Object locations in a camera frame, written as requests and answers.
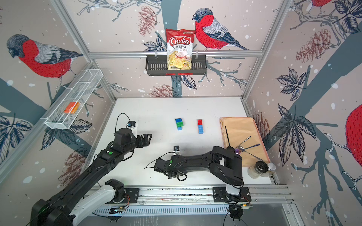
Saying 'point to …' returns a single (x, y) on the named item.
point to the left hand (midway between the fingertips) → (148, 132)
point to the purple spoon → (240, 149)
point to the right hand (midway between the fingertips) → (176, 168)
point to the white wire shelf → (65, 112)
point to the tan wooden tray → (242, 134)
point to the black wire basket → (157, 65)
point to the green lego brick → (180, 124)
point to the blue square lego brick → (178, 120)
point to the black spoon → (227, 136)
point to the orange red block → (70, 105)
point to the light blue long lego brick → (200, 129)
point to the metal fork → (245, 140)
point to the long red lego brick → (200, 122)
